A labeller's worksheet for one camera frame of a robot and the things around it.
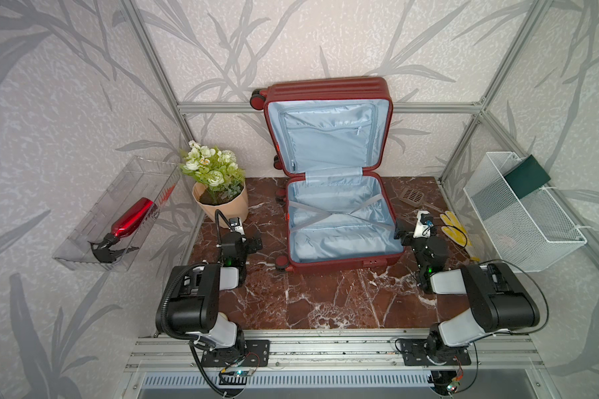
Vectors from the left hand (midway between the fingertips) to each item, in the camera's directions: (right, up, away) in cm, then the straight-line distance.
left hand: (245, 231), depth 94 cm
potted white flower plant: (-6, +19, -10) cm, 22 cm away
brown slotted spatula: (+73, +13, +17) cm, 76 cm away
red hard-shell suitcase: (+34, +34, -3) cm, 48 cm away
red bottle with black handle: (-21, +6, -31) cm, 38 cm away
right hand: (+62, +6, -5) cm, 62 cm away
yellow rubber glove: (+85, 0, +7) cm, 85 cm away
